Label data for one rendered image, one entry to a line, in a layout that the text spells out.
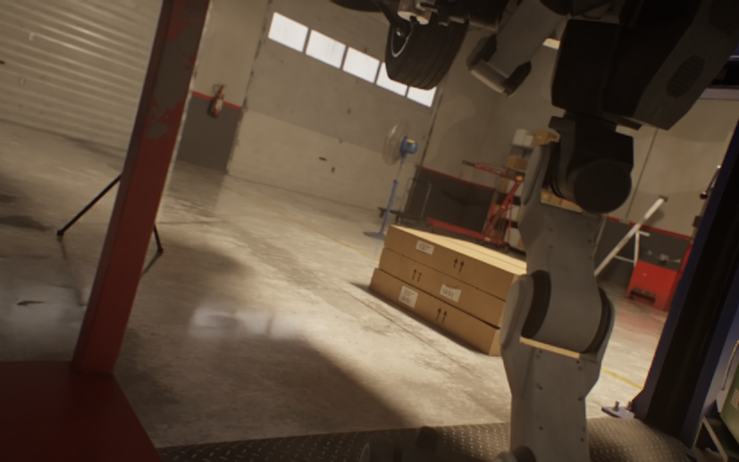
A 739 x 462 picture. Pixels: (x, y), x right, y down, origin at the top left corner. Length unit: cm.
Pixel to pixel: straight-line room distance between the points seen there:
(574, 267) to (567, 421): 31
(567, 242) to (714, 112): 1041
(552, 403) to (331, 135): 1073
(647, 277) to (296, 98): 667
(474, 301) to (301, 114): 846
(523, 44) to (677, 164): 1037
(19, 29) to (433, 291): 772
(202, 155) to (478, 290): 789
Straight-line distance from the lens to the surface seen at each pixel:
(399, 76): 326
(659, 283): 966
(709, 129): 1160
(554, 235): 130
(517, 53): 132
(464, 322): 330
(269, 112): 1104
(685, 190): 1145
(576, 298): 122
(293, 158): 1135
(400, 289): 368
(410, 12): 175
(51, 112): 1006
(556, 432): 116
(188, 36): 58
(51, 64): 1003
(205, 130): 1055
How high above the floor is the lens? 74
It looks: 5 degrees down
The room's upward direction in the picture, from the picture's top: 16 degrees clockwise
